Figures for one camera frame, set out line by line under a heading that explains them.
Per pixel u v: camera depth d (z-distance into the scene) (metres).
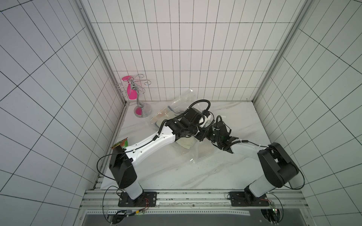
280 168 0.45
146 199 0.72
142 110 1.12
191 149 0.88
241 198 0.72
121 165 0.41
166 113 1.07
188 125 0.57
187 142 0.89
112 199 0.74
